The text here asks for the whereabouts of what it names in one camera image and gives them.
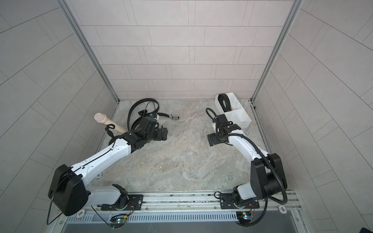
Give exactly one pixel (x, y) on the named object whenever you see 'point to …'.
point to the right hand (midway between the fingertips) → (216, 137)
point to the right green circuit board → (245, 217)
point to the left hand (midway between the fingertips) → (165, 130)
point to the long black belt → (221, 97)
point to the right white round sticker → (282, 209)
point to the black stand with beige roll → (101, 117)
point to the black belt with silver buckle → (173, 117)
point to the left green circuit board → (118, 221)
